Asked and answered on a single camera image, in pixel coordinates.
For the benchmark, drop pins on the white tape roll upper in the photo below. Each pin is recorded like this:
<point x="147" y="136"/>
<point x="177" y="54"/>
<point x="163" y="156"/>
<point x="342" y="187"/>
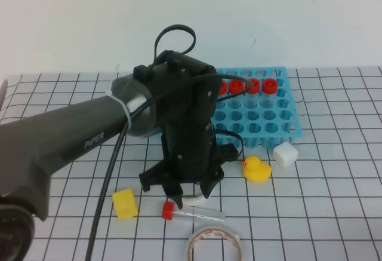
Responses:
<point x="194" y="201"/>

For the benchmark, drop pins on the yellow rubber duck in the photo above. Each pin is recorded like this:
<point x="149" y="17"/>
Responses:
<point x="255" y="170"/>

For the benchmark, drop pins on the red capped test tube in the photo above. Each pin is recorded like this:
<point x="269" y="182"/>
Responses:
<point x="170" y="211"/>

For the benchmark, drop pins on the blue test tube rack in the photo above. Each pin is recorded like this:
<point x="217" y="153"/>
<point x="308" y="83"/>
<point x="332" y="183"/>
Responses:
<point x="258" y="120"/>

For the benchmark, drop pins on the white tape roll lower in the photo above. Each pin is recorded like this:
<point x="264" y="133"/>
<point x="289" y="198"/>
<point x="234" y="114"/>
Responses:
<point x="214" y="231"/>

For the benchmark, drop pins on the white foam cube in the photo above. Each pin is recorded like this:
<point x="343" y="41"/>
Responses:
<point x="285" y="154"/>

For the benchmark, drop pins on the white tape roll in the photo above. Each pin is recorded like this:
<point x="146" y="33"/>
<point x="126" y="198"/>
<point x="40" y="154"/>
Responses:
<point x="194" y="201"/>
<point x="214" y="231"/>

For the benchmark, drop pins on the yellow foam cube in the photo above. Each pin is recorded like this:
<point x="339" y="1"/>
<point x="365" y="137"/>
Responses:
<point x="124" y="204"/>

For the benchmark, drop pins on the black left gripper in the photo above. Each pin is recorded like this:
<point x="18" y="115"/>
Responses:
<point x="190" y="89"/>

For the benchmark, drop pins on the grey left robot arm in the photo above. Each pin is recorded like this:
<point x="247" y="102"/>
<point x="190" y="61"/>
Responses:
<point x="34" y="148"/>

